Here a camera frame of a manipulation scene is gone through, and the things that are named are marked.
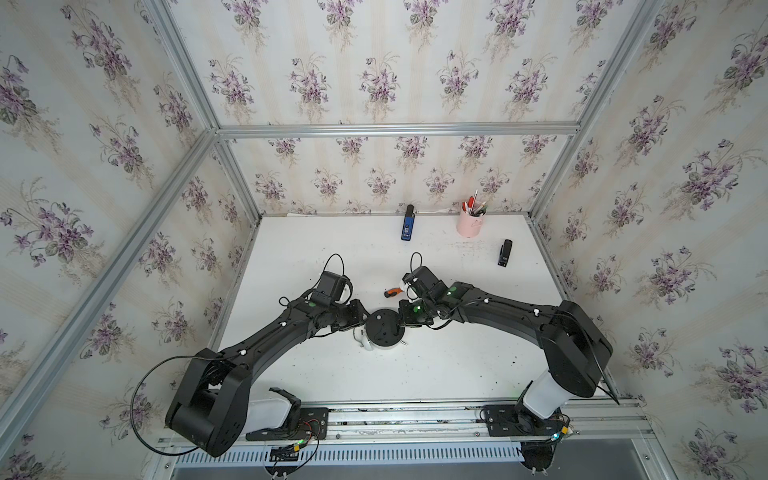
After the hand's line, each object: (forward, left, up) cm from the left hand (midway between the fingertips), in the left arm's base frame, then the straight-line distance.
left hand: (371, 319), depth 83 cm
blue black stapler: (+45, -14, -7) cm, 47 cm away
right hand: (0, -7, -1) cm, 7 cm away
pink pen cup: (+39, -36, -2) cm, 53 cm away
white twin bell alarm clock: (-2, -3, -3) cm, 4 cm away
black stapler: (+27, -47, -4) cm, 55 cm away
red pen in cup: (+45, -36, +4) cm, 58 cm away
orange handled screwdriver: (+12, -7, -5) cm, 15 cm away
